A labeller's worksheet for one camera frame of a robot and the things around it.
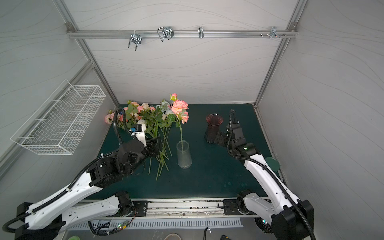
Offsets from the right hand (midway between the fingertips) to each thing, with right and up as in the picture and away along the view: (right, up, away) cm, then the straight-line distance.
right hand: (222, 135), depth 80 cm
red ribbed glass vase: (-4, +8, +8) cm, 12 cm away
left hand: (-33, 0, -14) cm, 36 cm away
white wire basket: (-78, +7, -11) cm, 80 cm away
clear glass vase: (-21, -14, +4) cm, 26 cm away
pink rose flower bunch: (-43, +8, +25) cm, 50 cm away
